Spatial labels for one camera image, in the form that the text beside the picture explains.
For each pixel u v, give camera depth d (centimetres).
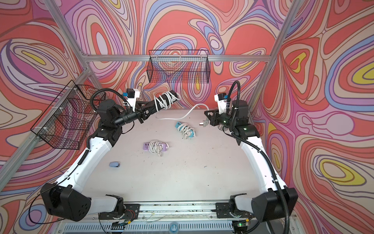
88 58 88
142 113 61
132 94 56
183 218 73
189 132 98
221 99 61
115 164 87
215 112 66
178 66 98
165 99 66
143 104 64
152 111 65
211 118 69
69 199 38
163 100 65
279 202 37
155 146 91
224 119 61
